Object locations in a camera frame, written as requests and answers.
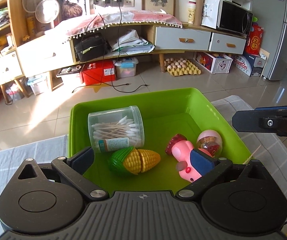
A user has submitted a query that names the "pink pig toy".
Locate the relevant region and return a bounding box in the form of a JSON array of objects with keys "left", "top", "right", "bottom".
[{"left": 164, "top": 133, "right": 216, "bottom": 183}]

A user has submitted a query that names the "pink clear capsule ball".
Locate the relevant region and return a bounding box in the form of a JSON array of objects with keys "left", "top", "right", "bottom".
[{"left": 197, "top": 129, "right": 223, "bottom": 158}]

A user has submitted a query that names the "grey checked cloth mat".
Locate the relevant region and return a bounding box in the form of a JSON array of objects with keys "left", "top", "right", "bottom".
[{"left": 0, "top": 95, "right": 287, "bottom": 238}]

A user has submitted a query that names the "wooden stick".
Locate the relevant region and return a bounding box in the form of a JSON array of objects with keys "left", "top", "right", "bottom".
[{"left": 243, "top": 145, "right": 261, "bottom": 165}]

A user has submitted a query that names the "clear cotton swab jar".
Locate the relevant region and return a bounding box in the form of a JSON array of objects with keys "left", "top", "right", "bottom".
[{"left": 88, "top": 106, "right": 145, "bottom": 153}]

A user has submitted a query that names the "green plastic bin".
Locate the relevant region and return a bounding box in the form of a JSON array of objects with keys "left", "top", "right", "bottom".
[{"left": 69, "top": 88, "right": 250, "bottom": 195}]

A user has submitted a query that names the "toy corn cob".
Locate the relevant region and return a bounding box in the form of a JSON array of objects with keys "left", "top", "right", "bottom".
[{"left": 108, "top": 146, "right": 161, "bottom": 176}]

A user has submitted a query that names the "blue white carton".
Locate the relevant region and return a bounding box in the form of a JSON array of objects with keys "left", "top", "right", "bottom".
[{"left": 232, "top": 53, "right": 266, "bottom": 77}]

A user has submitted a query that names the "red gift bag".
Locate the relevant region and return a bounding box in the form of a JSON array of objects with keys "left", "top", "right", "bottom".
[{"left": 244, "top": 23, "right": 264, "bottom": 55}]

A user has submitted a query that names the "white toy carton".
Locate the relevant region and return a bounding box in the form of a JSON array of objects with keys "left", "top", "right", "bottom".
[{"left": 194, "top": 51, "right": 233, "bottom": 74}]

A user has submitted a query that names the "yellow egg tray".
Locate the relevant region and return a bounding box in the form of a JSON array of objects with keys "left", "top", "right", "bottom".
[{"left": 164, "top": 58, "right": 201, "bottom": 77}]

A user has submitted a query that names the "red cardboard box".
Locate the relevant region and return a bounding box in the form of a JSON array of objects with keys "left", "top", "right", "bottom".
[{"left": 81, "top": 59, "right": 116, "bottom": 86}]

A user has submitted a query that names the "clear plastic storage box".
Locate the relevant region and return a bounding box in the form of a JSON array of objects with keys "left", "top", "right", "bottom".
[{"left": 113, "top": 57, "right": 139, "bottom": 79}]

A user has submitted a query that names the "wooden tv cabinet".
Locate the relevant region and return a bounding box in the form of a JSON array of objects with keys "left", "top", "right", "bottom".
[{"left": 18, "top": 23, "right": 246, "bottom": 77}]

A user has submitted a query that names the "black bag in cabinet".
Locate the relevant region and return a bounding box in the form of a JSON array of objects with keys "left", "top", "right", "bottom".
[{"left": 74, "top": 33, "right": 109, "bottom": 62}]

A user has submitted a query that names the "black microwave oven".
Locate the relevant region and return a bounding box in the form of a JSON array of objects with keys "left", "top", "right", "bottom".
[{"left": 201, "top": 0, "right": 253, "bottom": 35}]

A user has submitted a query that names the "stack of papers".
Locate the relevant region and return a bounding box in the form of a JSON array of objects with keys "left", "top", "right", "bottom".
[{"left": 109, "top": 29, "right": 155, "bottom": 56}]

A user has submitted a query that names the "pink lace cloth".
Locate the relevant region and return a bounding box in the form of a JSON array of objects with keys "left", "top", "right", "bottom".
[{"left": 54, "top": 10, "right": 183, "bottom": 40}]

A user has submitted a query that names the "wooden shelf cabinet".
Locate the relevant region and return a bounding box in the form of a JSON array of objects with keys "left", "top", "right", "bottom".
[{"left": 0, "top": 0, "right": 29, "bottom": 104}]

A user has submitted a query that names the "framed raccoon picture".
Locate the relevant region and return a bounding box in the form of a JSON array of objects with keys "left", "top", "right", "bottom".
[{"left": 57, "top": 0, "right": 87, "bottom": 21}]

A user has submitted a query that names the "white desk fan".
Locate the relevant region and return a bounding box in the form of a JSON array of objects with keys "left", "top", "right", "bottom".
[{"left": 22, "top": 0, "right": 60, "bottom": 29}]

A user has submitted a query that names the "black power cable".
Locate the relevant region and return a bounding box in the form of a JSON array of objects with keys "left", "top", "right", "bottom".
[{"left": 72, "top": 0, "right": 149, "bottom": 94}]

